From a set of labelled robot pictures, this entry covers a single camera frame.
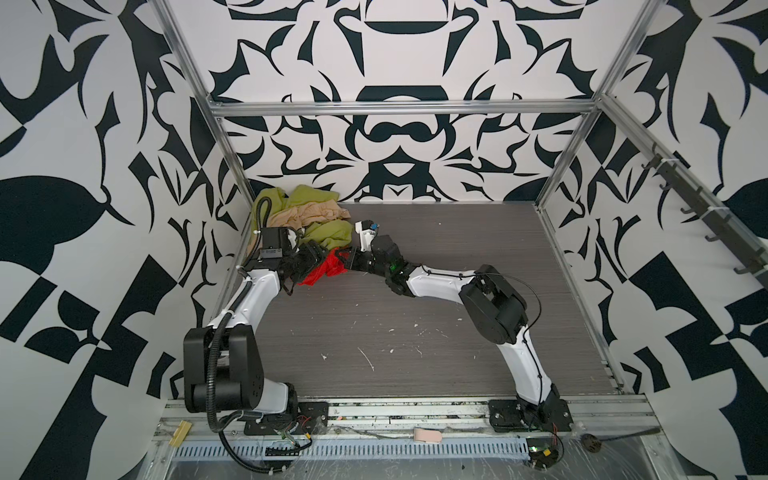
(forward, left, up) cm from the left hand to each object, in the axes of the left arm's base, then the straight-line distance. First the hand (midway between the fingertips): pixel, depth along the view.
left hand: (321, 250), depth 88 cm
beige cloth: (+23, +9, -9) cm, 26 cm away
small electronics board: (-48, -54, -15) cm, 74 cm away
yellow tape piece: (-42, +31, -13) cm, 54 cm away
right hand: (-1, -4, +1) cm, 4 cm away
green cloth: (0, +9, +20) cm, 22 cm away
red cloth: (-3, -3, -4) cm, 5 cm away
